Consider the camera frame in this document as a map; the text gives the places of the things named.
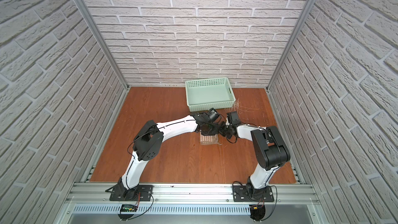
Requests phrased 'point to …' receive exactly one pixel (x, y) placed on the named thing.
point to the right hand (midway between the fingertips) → (212, 134)
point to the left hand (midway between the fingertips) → (212, 128)
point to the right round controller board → (257, 212)
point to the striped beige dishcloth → (209, 139)
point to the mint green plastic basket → (202, 95)
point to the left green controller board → (129, 208)
